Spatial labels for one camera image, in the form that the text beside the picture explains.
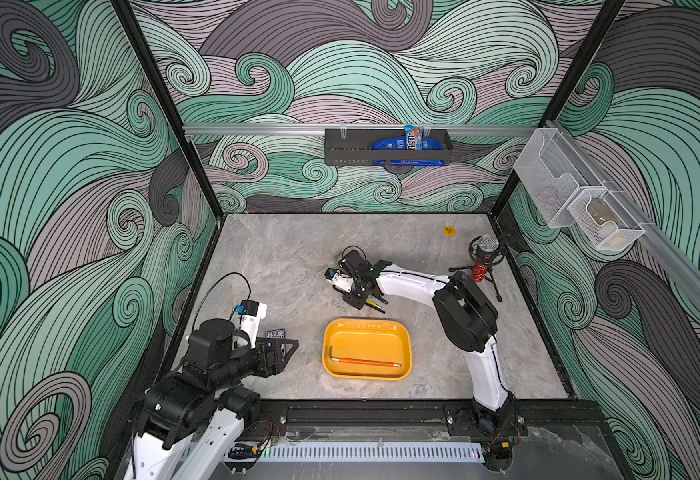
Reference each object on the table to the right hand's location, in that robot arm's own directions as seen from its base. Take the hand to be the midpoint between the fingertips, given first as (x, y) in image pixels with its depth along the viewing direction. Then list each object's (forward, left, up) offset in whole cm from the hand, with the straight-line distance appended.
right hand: (356, 291), depth 97 cm
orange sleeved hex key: (-23, -1, +1) cm, 23 cm away
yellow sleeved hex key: (-4, -5, -1) cm, 6 cm away
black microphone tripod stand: (+1, -34, +17) cm, 38 cm away
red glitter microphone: (+1, -36, +22) cm, 42 cm away
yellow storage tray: (-16, -3, 0) cm, 16 cm away
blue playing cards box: (-15, +23, +2) cm, 28 cm away
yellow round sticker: (+27, -38, -1) cm, 46 cm away
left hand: (-25, +16, +22) cm, 37 cm away
